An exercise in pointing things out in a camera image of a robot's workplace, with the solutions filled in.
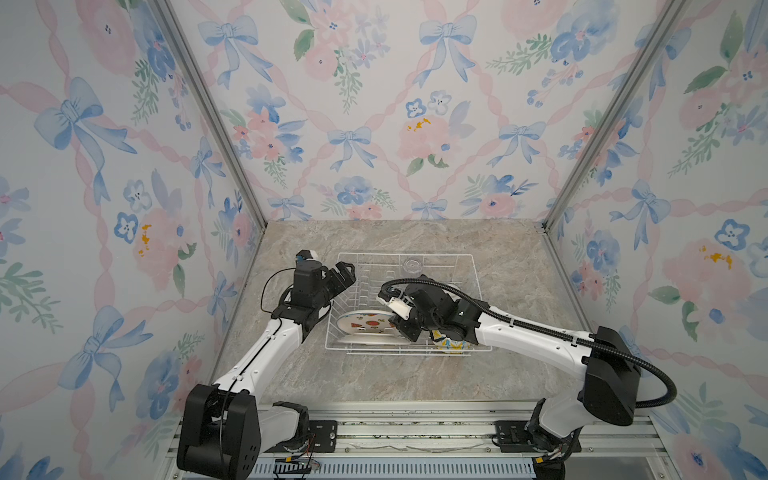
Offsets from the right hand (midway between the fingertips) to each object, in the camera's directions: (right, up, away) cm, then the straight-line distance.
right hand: (391, 313), depth 80 cm
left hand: (-13, +11, +4) cm, 18 cm away
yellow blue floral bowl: (+16, -10, +4) cm, 19 cm away
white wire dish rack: (-6, +10, +28) cm, 30 cm away
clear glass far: (+7, +12, +15) cm, 21 cm away
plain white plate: (-4, -6, -5) cm, 8 cm away
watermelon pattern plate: (-7, -3, +3) cm, 8 cm away
